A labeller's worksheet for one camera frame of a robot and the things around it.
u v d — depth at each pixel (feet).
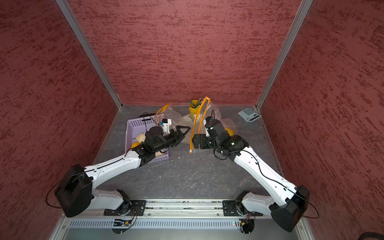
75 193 1.36
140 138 3.05
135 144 2.99
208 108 2.62
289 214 1.20
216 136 1.76
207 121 2.15
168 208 2.49
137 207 2.42
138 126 3.49
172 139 2.29
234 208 2.42
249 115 3.72
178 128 2.27
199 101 3.32
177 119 3.38
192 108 3.49
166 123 2.43
